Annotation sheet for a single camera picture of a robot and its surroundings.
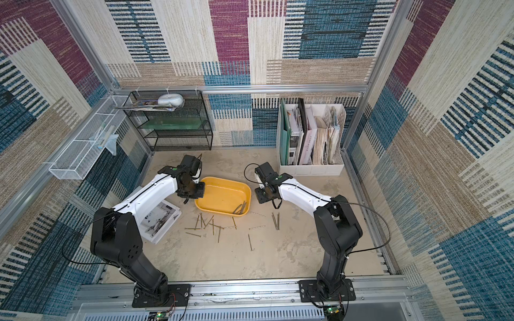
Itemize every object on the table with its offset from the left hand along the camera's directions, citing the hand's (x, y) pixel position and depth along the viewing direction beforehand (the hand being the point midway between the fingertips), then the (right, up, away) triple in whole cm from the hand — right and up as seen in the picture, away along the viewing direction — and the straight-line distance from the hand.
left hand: (198, 192), depth 90 cm
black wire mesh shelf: (-20, +36, +17) cm, 44 cm away
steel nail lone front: (+23, -21, -4) cm, 32 cm away
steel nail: (+18, -8, +6) cm, 21 cm away
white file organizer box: (+51, +24, +5) cm, 57 cm away
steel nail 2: (-2, -18, -1) cm, 19 cm away
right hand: (+28, 0, +2) cm, 28 cm away
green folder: (+38, +25, -4) cm, 46 cm away
